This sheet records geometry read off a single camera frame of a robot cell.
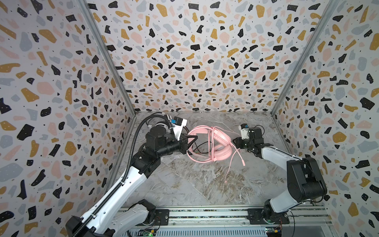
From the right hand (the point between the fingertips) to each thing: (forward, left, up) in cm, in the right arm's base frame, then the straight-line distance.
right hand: (233, 136), depth 93 cm
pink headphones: (-19, +12, +21) cm, 31 cm away
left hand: (-17, +22, +25) cm, 37 cm away
